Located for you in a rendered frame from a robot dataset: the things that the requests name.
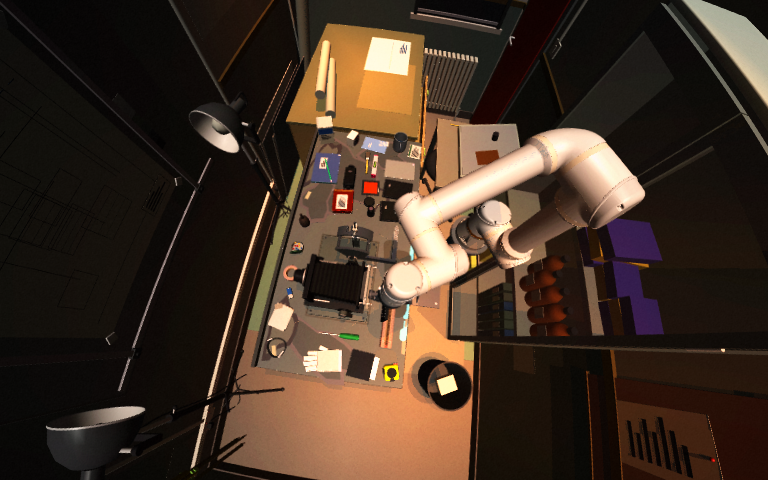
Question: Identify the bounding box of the dark grey round lens housing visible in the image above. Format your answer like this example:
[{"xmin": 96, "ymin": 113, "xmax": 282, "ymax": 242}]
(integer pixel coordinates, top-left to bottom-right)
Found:
[{"xmin": 335, "ymin": 222, "xmax": 376, "ymax": 259}]

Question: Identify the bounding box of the black studio lamp on stand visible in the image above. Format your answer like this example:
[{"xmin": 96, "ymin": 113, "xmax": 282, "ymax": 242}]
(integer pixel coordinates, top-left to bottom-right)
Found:
[{"xmin": 188, "ymin": 94, "xmax": 288, "ymax": 208}]

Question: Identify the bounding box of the dark shelf unit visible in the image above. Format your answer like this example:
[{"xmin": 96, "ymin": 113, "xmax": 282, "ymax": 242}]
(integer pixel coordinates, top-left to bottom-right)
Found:
[{"xmin": 446, "ymin": 215, "xmax": 768, "ymax": 355}]

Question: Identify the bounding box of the purple box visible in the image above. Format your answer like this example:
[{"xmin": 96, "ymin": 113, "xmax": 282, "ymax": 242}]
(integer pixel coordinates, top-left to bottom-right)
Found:
[
  {"xmin": 602, "ymin": 260, "xmax": 666, "ymax": 337},
  {"xmin": 597, "ymin": 218, "xmax": 665, "ymax": 265}
]

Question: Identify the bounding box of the grey studio lamp reflector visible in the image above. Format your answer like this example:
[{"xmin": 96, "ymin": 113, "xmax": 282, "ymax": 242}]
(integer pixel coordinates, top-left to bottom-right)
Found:
[{"xmin": 46, "ymin": 406, "xmax": 147, "ymax": 480}]

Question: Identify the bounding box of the white paper sheet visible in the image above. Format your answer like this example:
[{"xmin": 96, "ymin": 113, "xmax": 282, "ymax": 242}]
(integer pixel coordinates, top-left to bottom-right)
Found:
[{"xmin": 363, "ymin": 36, "xmax": 413, "ymax": 77}]

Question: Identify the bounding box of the dark window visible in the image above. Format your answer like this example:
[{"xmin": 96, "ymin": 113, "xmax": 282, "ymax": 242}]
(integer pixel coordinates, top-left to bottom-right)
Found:
[{"xmin": 410, "ymin": 0, "xmax": 506, "ymax": 35}]

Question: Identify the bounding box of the black tripod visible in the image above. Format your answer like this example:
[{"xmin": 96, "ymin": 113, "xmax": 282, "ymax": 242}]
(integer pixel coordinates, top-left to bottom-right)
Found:
[{"xmin": 140, "ymin": 374, "xmax": 287, "ymax": 448}]

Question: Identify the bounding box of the black card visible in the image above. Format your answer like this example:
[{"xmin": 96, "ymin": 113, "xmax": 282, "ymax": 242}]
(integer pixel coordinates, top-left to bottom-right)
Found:
[{"xmin": 382, "ymin": 178, "xmax": 416, "ymax": 201}]

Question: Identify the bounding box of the black bellows copy camera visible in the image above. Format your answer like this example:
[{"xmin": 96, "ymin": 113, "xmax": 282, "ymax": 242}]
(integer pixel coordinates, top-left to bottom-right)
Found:
[{"xmin": 302, "ymin": 254, "xmax": 371, "ymax": 314}]

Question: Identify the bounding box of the cream paper roll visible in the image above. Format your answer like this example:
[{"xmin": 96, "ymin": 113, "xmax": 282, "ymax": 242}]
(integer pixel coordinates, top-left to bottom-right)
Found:
[
  {"xmin": 325, "ymin": 56, "xmax": 338, "ymax": 119},
  {"xmin": 314, "ymin": 39, "xmax": 333, "ymax": 101}
]

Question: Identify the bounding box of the blue notebook with green pen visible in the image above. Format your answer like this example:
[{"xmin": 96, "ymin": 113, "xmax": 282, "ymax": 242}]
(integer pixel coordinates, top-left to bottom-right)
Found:
[{"xmin": 310, "ymin": 152, "xmax": 343, "ymax": 185}]

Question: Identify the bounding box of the brown bottle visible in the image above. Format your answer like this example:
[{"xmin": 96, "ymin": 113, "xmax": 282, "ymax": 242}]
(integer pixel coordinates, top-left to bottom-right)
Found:
[
  {"xmin": 527, "ymin": 254, "xmax": 568, "ymax": 275},
  {"xmin": 518, "ymin": 271, "xmax": 570, "ymax": 292},
  {"xmin": 525, "ymin": 305, "xmax": 572, "ymax": 325},
  {"xmin": 523, "ymin": 289, "xmax": 571, "ymax": 308}
]

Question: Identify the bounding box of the grey wall radiator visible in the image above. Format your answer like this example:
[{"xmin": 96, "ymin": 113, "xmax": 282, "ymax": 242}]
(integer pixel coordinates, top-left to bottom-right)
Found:
[{"xmin": 422, "ymin": 47, "xmax": 480, "ymax": 115}]

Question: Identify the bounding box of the tan cardboard sheet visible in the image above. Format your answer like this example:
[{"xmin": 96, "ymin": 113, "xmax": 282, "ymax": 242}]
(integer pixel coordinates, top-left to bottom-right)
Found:
[{"xmin": 356, "ymin": 64, "xmax": 418, "ymax": 116}]

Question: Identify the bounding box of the tan wooden cabinet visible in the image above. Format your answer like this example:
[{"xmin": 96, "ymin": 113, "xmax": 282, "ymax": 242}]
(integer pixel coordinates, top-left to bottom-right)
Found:
[{"xmin": 286, "ymin": 23, "xmax": 427, "ymax": 158}]

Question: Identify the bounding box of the copper bar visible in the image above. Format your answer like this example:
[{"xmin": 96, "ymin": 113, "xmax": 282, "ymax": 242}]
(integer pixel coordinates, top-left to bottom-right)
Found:
[{"xmin": 378, "ymin": 307, "xmax": 397, "ymax": 351}]

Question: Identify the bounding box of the black waste bin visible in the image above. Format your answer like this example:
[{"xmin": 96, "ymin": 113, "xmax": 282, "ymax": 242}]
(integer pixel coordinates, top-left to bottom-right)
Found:
[{"xmin": 416, "ymin": 357, "xmax": 474, "ymax": 413}]

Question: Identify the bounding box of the grey card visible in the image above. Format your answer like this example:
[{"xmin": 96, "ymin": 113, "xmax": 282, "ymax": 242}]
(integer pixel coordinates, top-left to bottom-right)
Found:
[{"xmin": 383, "ymin": 158, "xmax": 418, "ymax": 182}]

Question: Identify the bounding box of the white work glove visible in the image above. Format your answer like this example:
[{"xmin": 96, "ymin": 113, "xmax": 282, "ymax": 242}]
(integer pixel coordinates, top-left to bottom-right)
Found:
[{"xmin": 302, "ymin": 346, "xmax": 344, "ymax": 375}]

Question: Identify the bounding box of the grey board with orange patch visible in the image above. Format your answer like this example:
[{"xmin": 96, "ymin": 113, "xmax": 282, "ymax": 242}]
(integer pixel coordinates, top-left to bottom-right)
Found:
[{"xmin": 434, "ymin": 117, "xmax": 523, "ymax": 189}]

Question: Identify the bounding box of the white paper note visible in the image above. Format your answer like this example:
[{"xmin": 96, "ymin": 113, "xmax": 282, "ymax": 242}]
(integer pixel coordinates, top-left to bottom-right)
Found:
[{"xmin": 266, "ymin": 303, "xmax": 296, "ymax": 333}]

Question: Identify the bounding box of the grey camera cradle base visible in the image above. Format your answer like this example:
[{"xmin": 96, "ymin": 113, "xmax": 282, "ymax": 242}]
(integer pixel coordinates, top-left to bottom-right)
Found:
[{"xmin": 304, "ymin": 232, "xmax": 385, "ymax": 324}]

